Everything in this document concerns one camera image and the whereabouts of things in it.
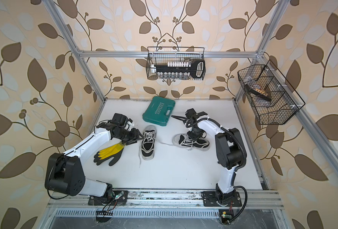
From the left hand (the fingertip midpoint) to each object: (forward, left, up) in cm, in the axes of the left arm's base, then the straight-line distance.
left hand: (139, 137), depth 85 cm
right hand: (+5, -37, -7) cm, 38 cm away
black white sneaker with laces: (-1, -5, -6) cm, 8 cm away
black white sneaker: (+2, -28, -7) cm, 28 cm away
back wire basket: (+47, -5, +24) cm, 53 cm away
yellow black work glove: (-5, +17, -10) cm, 20 cm away
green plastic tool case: (+27, -10, -7) cm, 30 cm away
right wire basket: (+5, -76, +22) cm, 79 cm away
